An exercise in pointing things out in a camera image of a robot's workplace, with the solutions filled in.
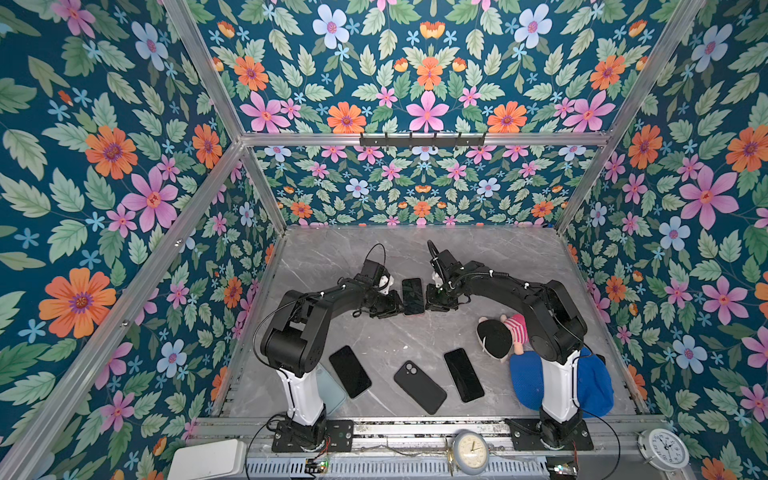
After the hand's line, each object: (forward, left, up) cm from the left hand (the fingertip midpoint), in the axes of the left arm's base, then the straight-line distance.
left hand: (408, 304), depth 92 cm
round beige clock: (-39, -12, -1) cm, 41 cm away
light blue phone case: (-23, +23, -7) cm, 33 cm away
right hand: (+1, -6, -2) cm, 6 cm away
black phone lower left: (-18, +18, -5) cm, 26 cm away
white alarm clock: (-42, -57, -1) cm, 71 cm away
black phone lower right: (-21, -15, -5) cm, 26 cm away
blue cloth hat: (-28, -49, -4) cm, 57 cm away
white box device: (-37, +48, -2) cm, 61 cm away
